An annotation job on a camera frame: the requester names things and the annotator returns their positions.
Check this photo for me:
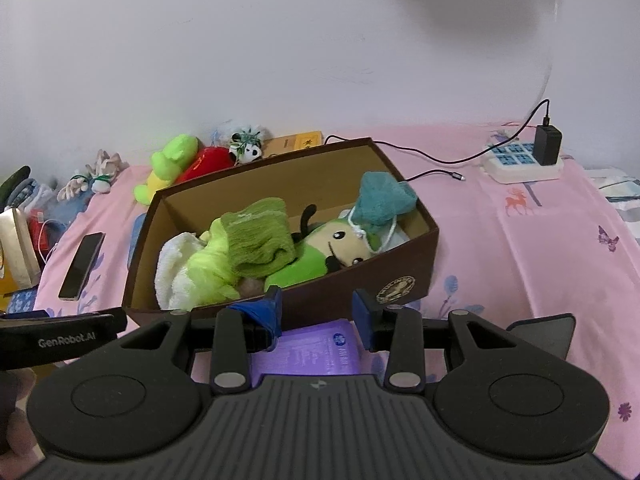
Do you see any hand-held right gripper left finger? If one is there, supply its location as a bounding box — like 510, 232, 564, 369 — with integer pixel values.
120, 285, 286, 395

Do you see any brown cardboard box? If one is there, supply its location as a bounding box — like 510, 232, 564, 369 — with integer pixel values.
121, 136, 441, 333

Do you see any white drawstring pouch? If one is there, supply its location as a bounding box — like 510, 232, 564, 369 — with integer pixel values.
346, 205, 417, 252

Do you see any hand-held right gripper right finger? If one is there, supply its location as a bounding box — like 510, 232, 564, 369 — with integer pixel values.
351, 288, 523, 392

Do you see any red plush toy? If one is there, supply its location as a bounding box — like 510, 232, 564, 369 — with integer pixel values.
175, 146, 236, 183

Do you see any blue floral cloth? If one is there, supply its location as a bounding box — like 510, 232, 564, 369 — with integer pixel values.
7, 287, 43, 313

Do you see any light blue cloth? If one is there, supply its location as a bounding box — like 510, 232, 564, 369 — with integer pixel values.
50, 195, 96, 231

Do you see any grey striped bedding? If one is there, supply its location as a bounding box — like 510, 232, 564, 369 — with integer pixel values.
585, 167, 640, 241

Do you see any white power strip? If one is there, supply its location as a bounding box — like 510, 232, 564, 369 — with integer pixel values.
481, 141, 565, 184

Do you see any blue patterned cloth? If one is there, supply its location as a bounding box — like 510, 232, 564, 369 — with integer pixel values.
10, 180, 53, 211

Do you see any red bag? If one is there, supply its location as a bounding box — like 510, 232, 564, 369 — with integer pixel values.
27, 212, 66, 256

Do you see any gold paper bag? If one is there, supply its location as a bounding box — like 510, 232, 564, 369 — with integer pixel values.
0, 207, 43, 291

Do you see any pink printed bedsheet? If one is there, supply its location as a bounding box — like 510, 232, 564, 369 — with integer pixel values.
30, 120, 640, 476

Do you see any green plush toy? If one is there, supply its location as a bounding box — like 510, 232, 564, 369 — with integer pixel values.
265, 204, 383, 292

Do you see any lime green fuzzy cloth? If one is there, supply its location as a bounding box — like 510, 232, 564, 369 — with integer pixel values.
172, 217, 241, 307

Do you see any black smartphone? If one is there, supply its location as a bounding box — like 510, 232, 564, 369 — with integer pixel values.
58, 232, 106, 302

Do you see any teal cloth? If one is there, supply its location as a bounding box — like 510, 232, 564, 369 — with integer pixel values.
349, 171, 418, 238

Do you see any person's left hand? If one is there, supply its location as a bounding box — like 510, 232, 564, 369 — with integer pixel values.
0, 367, 43, 461

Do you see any green yellow dinosaur plush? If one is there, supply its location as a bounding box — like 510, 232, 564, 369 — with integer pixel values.
133, 133, 200, 206

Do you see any yellow-green towel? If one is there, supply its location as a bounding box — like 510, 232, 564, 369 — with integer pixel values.
220, 196, 297, 279

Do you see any grey fuzzy plush toy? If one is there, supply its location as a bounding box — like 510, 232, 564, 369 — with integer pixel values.
212, 120, 273, 143

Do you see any purple tissue packet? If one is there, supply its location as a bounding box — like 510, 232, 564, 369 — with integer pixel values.
250, 319, 363, 377

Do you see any brown fuzzy soft toy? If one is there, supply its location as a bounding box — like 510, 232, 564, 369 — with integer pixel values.
234, 276, 266, 297

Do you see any flat orange box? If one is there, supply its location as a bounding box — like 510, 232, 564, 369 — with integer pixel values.
262, 131, 323, 159

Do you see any black charger cable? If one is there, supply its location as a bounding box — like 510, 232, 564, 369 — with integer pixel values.
324, 99, 553, 183

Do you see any black charger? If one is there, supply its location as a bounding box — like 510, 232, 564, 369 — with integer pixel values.
534, 116, 563, 167

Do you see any blue pill-shaped plush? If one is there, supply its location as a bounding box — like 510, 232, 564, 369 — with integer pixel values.
129, 211, 149, 268

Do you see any grey white plush toy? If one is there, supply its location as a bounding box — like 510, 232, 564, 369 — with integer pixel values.
90, 150, 130, 195
57, 175, 93, 202

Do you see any dark green cloth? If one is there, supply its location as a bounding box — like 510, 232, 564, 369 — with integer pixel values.
0, 166, 33, 201

